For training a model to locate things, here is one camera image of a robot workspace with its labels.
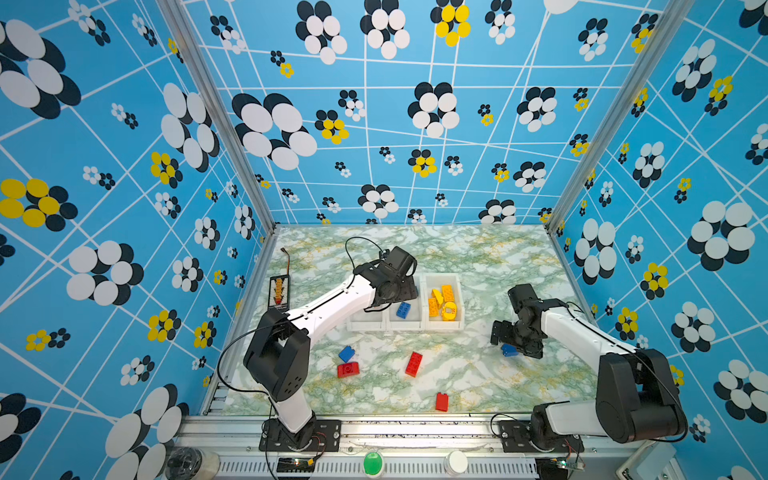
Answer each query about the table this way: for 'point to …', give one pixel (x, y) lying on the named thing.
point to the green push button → (372, 463)
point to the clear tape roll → (187, 463)
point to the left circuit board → (296, 465)
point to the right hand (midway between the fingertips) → (509, 345)
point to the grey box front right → (654, 460)
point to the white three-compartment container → (382, 318)
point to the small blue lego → (509, 350)
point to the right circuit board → (552, 468)
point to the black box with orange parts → (279, 292)
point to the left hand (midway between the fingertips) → (405, 291)
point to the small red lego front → (442, 402)
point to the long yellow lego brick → (438, 296)
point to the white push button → (456, 462)
